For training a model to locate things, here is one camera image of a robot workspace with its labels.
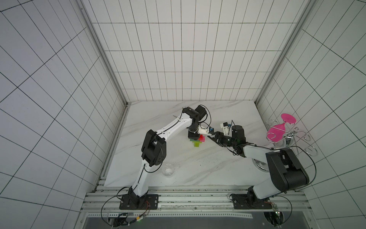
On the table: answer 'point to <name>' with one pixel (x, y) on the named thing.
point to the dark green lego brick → (192, 140)
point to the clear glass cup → (167, 169)
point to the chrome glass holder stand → (290, 138)
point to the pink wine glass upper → (287, 118)
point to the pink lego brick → (202, 140)
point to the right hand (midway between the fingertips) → (210, 134)
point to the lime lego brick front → (197, 143)
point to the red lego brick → (200, 138)
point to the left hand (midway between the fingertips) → (191, 137)
